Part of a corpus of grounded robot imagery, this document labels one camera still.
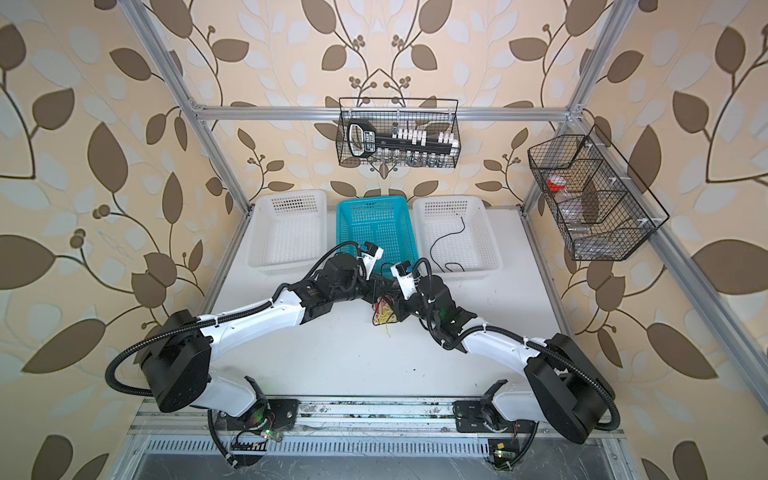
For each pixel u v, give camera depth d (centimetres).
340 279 64
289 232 113
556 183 81
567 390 42
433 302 62
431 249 107
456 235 112
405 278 72
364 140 85
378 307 87
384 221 116
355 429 74
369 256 72
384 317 83
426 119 91
